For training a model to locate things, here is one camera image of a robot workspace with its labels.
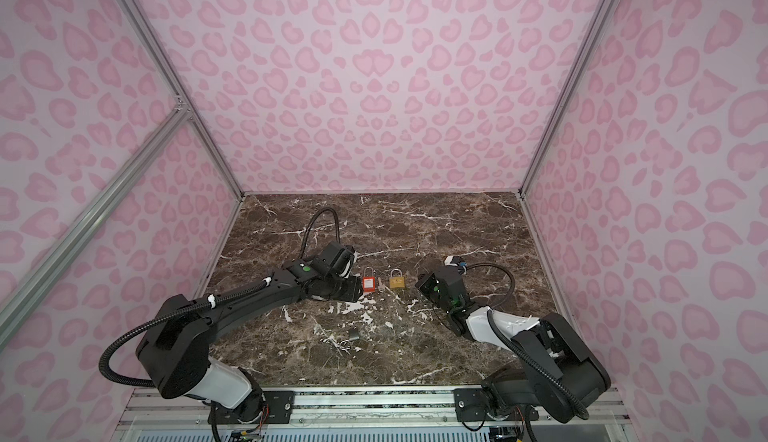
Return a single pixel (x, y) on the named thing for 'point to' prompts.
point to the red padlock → (369, 281)
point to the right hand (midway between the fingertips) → (415, 273)
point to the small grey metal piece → (353, 334)
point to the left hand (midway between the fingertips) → (360, 287)
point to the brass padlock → (396, 282)
